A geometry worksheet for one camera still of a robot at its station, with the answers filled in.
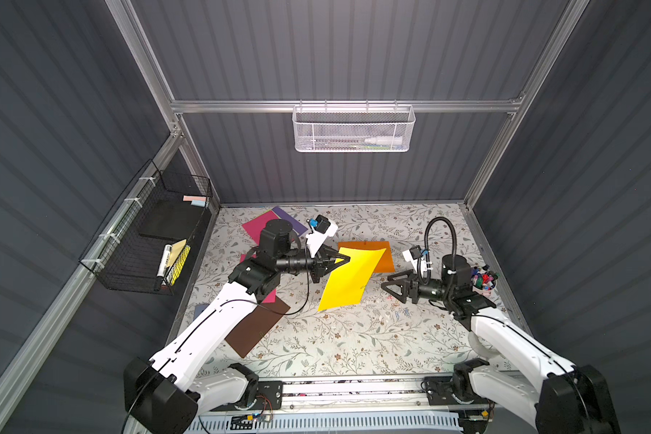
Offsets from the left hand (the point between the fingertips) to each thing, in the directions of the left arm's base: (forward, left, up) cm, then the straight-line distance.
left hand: (346, 260), depth 65 cm
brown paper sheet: (-4, +28, -32) cm, 43 cm away
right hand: (+1, -14, -14) cm, 20 cm away
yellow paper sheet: (-1, -1, -10) cm, 10 cm away
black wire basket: (+20, +56, -2) cm, 59 cm away
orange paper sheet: (+4, -11, -8) cm, 14 cm away
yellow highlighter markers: (-3, +39, +2) cm, 39 cm away
